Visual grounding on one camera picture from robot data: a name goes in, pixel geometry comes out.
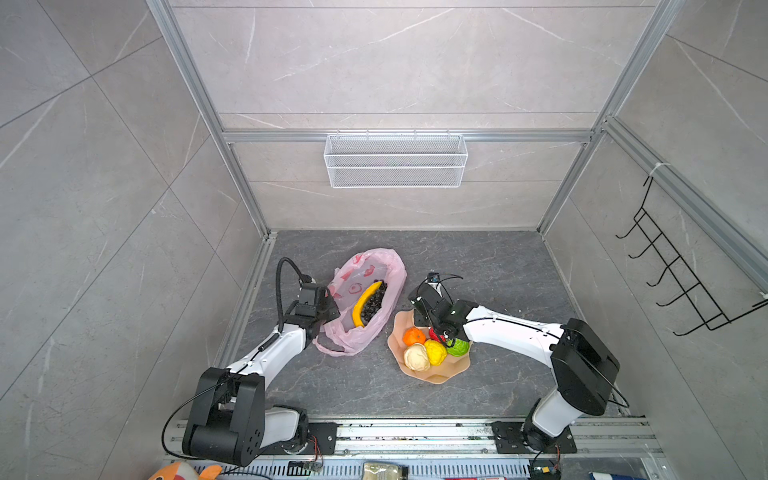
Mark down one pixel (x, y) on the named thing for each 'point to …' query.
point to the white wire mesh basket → (396, 161)
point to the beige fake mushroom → (416, 357)
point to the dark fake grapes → (374, 303)
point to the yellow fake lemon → (436, 352)
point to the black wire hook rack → (704, 308)
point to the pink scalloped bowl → (451, 368)
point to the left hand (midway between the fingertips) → (329, 298)
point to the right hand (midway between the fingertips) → (421, 307)
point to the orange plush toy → (182, 471)
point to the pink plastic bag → (358, 271)
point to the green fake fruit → (460, 347)
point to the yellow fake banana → (357, 312)
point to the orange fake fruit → (413, 336)
